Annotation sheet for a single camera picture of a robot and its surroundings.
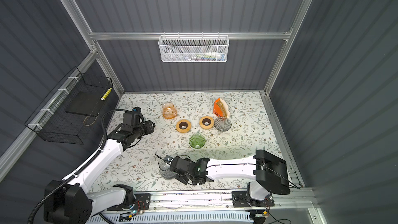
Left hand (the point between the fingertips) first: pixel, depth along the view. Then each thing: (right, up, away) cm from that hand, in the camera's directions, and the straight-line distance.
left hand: (152, 124), depth 84 cm
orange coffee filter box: (+40, +9, +17) cm, 44 cm away
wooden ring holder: (+30, -1, +18) cm, 35 cm away
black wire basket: (-36, +3, -19) cm, 41 cm away
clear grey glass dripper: (+40, -1, +13) cm, 42 cm away
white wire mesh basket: (+20, +57, +40) cm, 72 cm away
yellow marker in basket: (-24, +15, -3) cm, 29 cm away
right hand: (+16, -22, -7) cm, 28 cm away
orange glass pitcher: (+4, +6, +24) cm, 25 cm away
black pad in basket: (-31, +12, -6) cm, 33 cm away
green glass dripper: (+24, -11, +10) cm, 29 cm away
